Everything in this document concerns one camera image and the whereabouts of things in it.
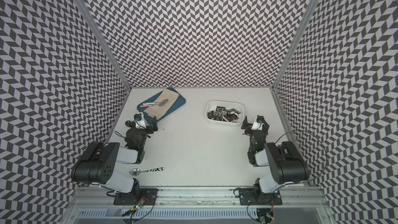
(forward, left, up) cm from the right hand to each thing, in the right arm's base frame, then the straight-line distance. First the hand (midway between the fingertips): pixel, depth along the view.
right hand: (254, 119), depth 89 cm
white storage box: (+9, +16, -5) cm, 19 cm away
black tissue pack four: (+11, +8, -7) cm, 16 cm away
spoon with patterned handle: (-26, +64, -7) cm, 69 cm away
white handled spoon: (+18, +60, -6) cm, 63 cm away
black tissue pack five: (+6, +20, -7) cm, 22 cm away
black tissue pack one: (+11, +20, -6) cm, 23 cm away
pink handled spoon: (+17, +70, -7) cm, 73 cm away
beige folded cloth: (+13, +62, -9) cm, 64 cm away
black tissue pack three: (+5, +14, -6) cm, 16 cm away
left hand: (+2, +63, 0) cm, 63 cm away
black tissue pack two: (+7, +25, -6) cm, 27 cm away
